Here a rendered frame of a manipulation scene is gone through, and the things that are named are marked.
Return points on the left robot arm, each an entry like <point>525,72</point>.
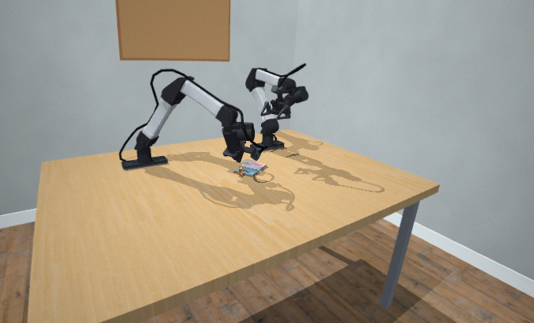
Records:
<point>269,122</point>

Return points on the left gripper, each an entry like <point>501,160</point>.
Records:
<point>279,107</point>

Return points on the clear plastic sleeve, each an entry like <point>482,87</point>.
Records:
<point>250,164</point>

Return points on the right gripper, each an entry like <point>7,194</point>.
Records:
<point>236,150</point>

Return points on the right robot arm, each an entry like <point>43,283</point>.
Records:
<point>171,96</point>

